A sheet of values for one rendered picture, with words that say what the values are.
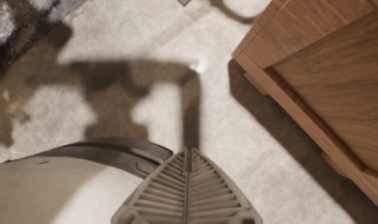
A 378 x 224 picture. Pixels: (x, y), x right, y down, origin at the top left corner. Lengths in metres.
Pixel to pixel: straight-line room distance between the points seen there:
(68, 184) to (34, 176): 0.05
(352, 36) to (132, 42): 0.52
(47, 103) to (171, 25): 0.52
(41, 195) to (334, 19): 0.39
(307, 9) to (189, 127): 0.38
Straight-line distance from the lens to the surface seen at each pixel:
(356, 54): 0.30
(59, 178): 0.26
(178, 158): 0.16
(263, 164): 0.56
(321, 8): 0.25
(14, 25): 0.85
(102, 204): 0.22
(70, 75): 0.64
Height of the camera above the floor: 0.47
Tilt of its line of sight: 89 degrees down
